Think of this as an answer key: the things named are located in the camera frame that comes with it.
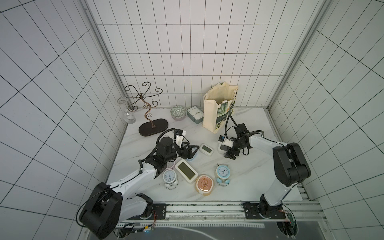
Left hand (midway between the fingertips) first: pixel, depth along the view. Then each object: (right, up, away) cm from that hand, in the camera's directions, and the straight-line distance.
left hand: (192, 147), depth 80 cm
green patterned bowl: (-11, +20, +31) cm, 38 cm away
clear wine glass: (-38, +25, -2) cm, 45 cm away
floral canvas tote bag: (+20, +30, +27) cm, 45 cm away
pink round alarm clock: (-13, -11, +6) cm, 18 cm away
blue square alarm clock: (0, -4, -9) cm, 10 cm away
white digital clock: (+9, -4, +12) cm, 15 cm away
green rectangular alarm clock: (+2, +20, +33) cm, 38 cm away
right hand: (+25, -2, +16) cm, 30 cm away
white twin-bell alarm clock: (-12, -16, -1) cm, 20 cm away
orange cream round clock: (+7, -20, -1) cm, 21 cm away
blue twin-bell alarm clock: (+17, -15, +1) cm, 23 cm away
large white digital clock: (-2, -14, +1) cm, 15 cm away
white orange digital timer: (+19, -2, +11) cm, 22 cm away
